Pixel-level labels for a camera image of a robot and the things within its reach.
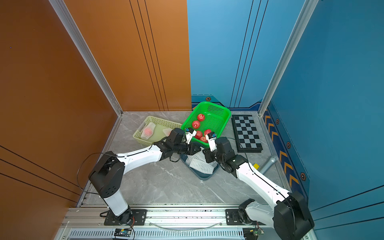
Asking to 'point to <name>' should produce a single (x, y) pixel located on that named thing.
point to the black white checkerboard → (247, 138)
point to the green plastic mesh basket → (206, 115)
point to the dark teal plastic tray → (201, 175)
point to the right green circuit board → (250, 233)
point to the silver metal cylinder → (268, 165)
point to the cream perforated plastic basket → (158, 134)
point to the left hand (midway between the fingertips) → (202, 148)
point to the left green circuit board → (122, 232)
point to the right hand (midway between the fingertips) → (204, 150)
